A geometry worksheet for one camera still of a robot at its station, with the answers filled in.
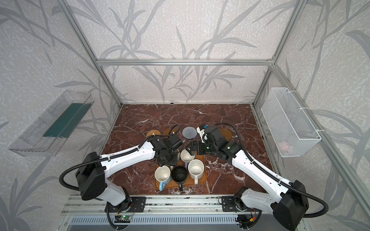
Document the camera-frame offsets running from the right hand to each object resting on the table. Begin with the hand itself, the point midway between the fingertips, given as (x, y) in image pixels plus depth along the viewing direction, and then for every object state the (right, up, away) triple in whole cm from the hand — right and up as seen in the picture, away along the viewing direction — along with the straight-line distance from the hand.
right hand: (192, 143), depth 75 cm
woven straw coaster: (-29, +3, +29) cm, 41 cm away
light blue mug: (-17, -20, +7) cm, 27 cm away
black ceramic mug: (-7, -20, +7) cm, 22 cm away
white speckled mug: (+2, -16, +9) cm, 19 cm away
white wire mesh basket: (+43, +9, -13) cm, 46 cm away
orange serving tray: (-2, -22, +3) cm, 23 cm away
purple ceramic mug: (-4, -12, +14) cm, 19 cm away
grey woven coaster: (-3, +2, +26) cm, 27 cm away
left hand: (-9, -10, +5) cm, 15 cm away
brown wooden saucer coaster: (-19, +4, +27) cm, 33 cm away
